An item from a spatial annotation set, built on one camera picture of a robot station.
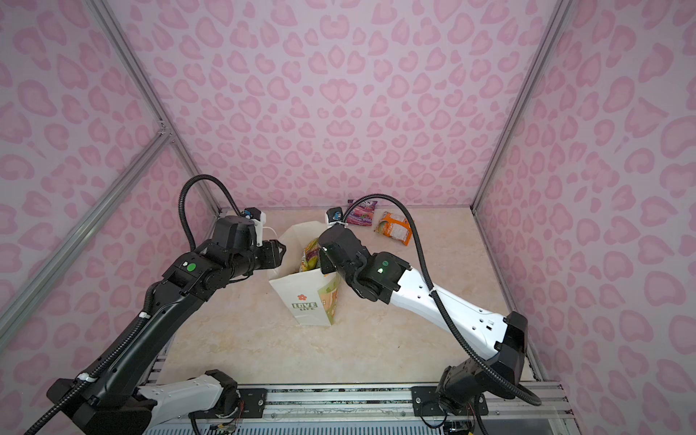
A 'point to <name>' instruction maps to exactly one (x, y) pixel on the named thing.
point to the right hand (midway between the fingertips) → (327, 246)
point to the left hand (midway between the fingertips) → (282, 247)
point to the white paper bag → (311, 297)
